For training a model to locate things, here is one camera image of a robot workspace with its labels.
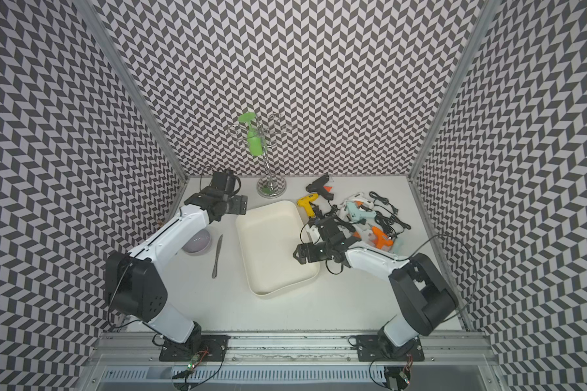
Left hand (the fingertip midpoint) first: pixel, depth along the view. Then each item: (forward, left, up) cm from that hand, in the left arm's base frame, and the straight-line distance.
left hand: (229, 202), depth 88 cm
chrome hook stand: (+34, -13, +9) cm, 38 cm away
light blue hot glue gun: (+5, -49, -14) cm, 51 cm away
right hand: (-16, -28, -12) cm, 34 cm away
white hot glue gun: (-4, -52, -15) cm, 55 cm away
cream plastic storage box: (-5, -13, -15) cm, 21 cm away
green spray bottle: (+27, -7, +8) cm, 29 cm away
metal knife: (-19, +6, -17) cm, 26 cm away
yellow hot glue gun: (+12, -28, -15) cm, 34 cm away
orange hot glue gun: (-6, -58, -16) cm, 60 cm away
